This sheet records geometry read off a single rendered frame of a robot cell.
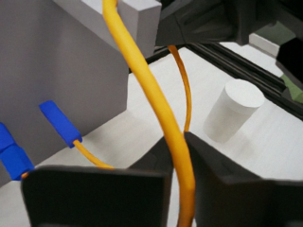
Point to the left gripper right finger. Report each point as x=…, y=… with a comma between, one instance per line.
x=225, y=196

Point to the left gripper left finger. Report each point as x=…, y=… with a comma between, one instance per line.
x=90, y=196

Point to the white cylinder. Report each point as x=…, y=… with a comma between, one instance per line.
x=237, y=102

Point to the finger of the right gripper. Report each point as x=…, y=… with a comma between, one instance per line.
x=204, y=21
x=164, y=3

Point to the yellow cable with blue plug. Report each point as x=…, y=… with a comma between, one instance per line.
x=18, y=164

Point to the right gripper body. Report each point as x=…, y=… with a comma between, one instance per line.
x=289, y=58

